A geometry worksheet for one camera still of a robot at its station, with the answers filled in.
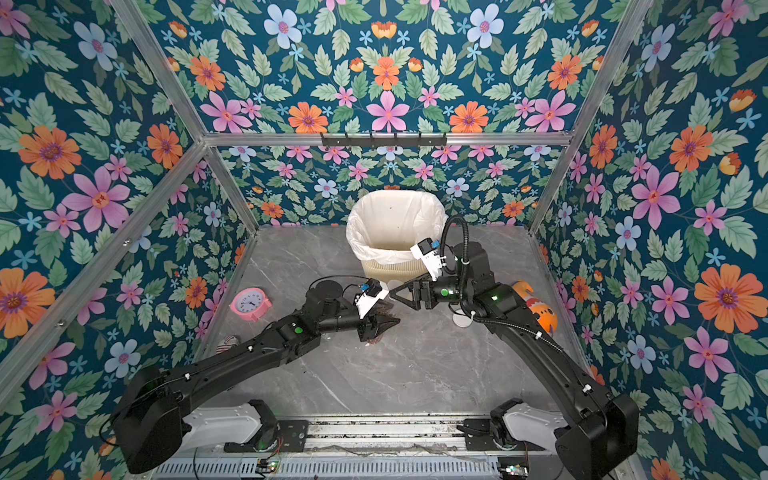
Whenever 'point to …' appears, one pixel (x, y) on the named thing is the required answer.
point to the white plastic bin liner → (383, 226)
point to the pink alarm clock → (250, 304)
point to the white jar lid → (460, 320)
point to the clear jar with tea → (382, 308)
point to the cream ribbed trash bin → (393, 272)
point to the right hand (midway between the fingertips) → (405, 283)
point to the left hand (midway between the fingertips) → (398, 313)
